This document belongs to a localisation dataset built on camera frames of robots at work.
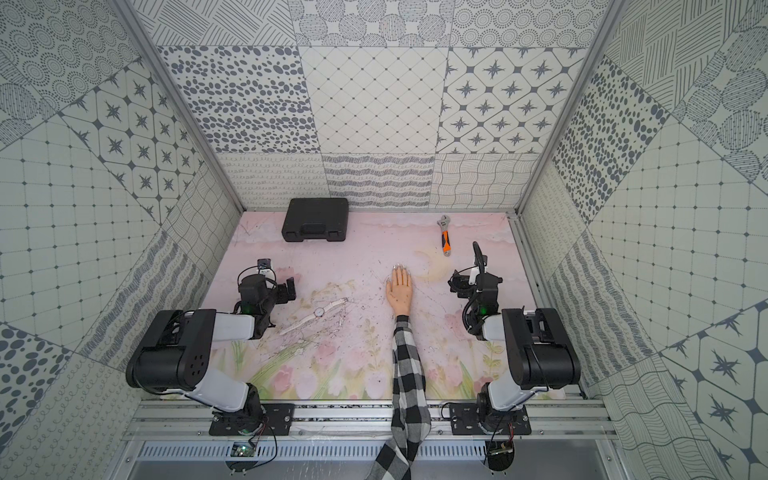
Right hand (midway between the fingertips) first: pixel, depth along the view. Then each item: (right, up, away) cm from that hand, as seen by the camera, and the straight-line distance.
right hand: (471, 274), depth 95 cm
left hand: (-61, -1, -1) cm, 61 cm away
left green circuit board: (-63, -40, -24) cm, 78 cm away
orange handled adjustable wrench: (-6, +11, +15) cm, 20 cm away
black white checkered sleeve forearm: (-21, -31, -25) cm, 45 cm away
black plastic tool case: (-55, +19, +17) cm, 61 cm away
